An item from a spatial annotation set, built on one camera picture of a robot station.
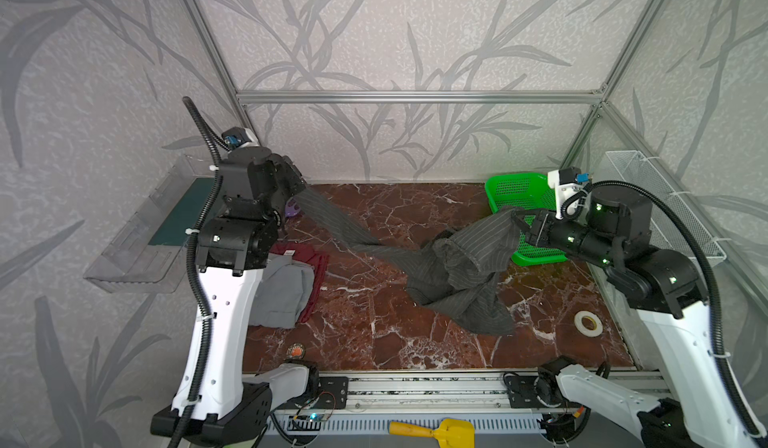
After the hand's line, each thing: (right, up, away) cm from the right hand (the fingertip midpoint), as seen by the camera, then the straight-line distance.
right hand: (513, 204), depth 60 cm
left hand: (-45, +10, 0) cm, 46 cm away
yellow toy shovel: (-12, -52, +8) cm, 54 cm away
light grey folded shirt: (-58, -25, +26) cm, 68 cm away
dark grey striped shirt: (-9, -17, +12) cm, 22 cm away
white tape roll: (+30, -36, +23) cm, 52 cm away
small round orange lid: (-52, -40, +21) cm, 68 cm away
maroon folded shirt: (-55, -16, +37) cm, 68 cm away
